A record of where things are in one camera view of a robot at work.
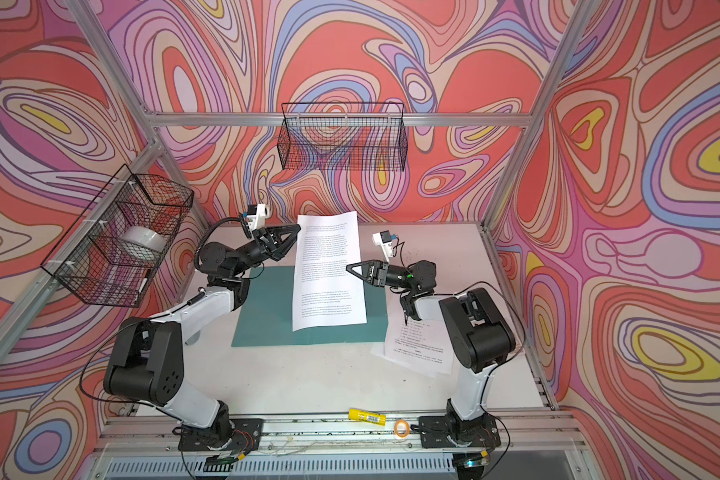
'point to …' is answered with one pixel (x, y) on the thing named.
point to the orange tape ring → (402, 428)
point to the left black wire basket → (115, 243)
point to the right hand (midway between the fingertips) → (349, 275)
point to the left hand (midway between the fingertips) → (301, 237)
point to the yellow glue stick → (358, 415)
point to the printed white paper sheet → (326, 293)
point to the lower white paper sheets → (419, 345)
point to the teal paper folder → (268, 316)
